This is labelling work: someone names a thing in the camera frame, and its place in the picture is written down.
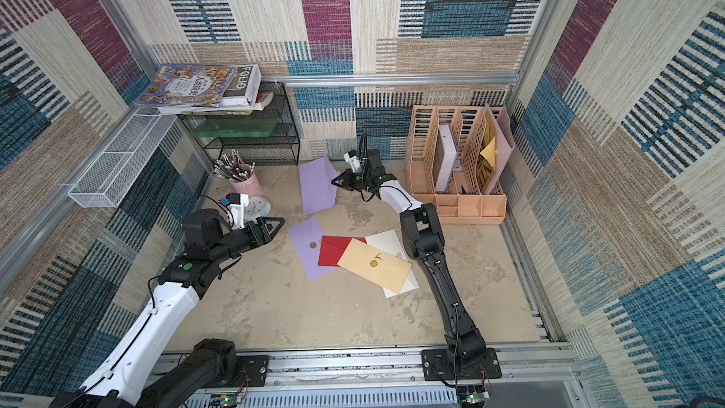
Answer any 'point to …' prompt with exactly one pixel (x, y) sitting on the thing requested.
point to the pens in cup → (232, 167)
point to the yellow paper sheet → (489, 152)
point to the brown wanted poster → (486, 173)
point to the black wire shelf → (281, 149)
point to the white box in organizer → (448, 158)
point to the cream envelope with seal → (375, 264)
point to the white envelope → (389, 243)
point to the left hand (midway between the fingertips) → (277, 222)
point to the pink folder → (504, 139)
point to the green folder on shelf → (233, 127)
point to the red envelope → (333, 247)
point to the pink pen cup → (249, 186)
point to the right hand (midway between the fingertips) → (330, 179)
